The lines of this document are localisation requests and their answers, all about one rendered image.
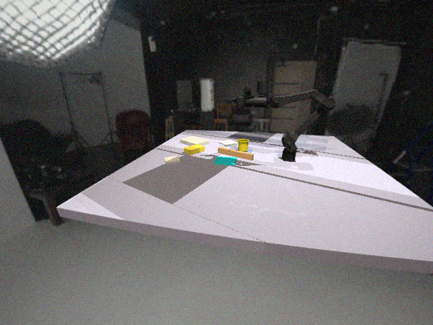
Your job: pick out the tan flat bar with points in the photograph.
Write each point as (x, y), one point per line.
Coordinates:
(236, 153)

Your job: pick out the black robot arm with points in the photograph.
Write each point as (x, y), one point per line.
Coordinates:
(325, 104)

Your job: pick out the olive-yellow cup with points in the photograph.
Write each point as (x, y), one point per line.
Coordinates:
(243, 145)

